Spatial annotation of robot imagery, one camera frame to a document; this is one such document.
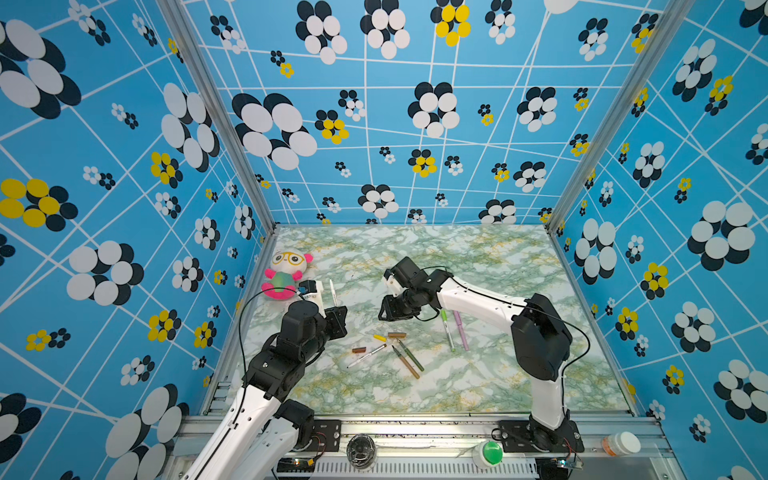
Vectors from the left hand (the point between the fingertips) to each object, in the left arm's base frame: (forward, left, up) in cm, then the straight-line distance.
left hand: (347, 308), depth 74 cm
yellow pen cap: (+1, -7, -21) cm, 22 cm away
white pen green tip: (+7, -28, -20) cm, 35 cm away
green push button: (-29, -33, -10) cm, 45 cm away
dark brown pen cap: (-2, -1, -21) cm, 22 cm away
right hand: (+4, -9, -14) cm, 17 cm away
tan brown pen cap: (+2, -13, -21) cm, 24 cm away
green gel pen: (-5, -18, -21) cm, 28 cm away
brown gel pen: (-7, -15, -20) cm, 26 cm away
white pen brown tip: (-5, -4, -20) cm, 21 cm away
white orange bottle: (-27, -63, -13) cm, 70 cm away
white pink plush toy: (+23, +24, -13) cm, 36 cm away
